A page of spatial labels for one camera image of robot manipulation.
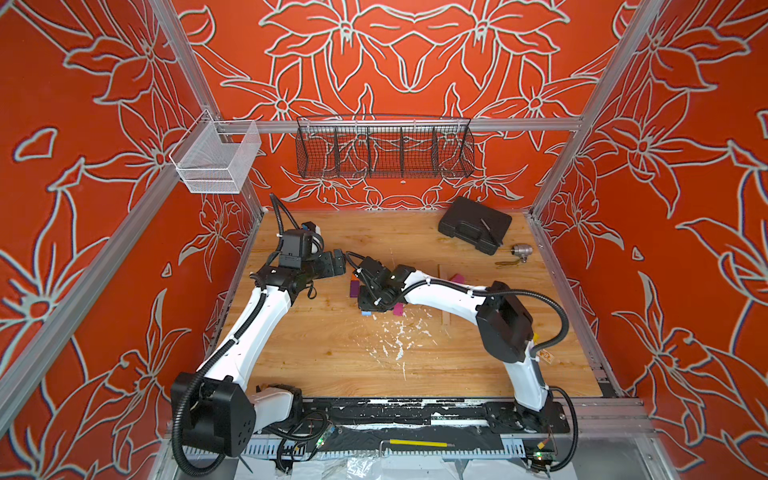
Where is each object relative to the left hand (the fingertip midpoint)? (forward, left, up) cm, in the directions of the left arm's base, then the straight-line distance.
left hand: (331, 256), depth 82 cm
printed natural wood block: (-17, -61, -18) cm, 66 cm away
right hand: (-6, -8, -13) cm, 16 cm away
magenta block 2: (-5, -20, -20) cm, 29 cm away
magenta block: (+8, -40, -19) cm, 45 cm away
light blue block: (-9, -10, -16) cm, 21 cm away
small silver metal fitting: (+19, -63, -16) cm, 68 cm away
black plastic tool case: (+28, -47, -13) cm, 56 cm away
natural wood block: (+10, -34, -19) cm, 40 cm away
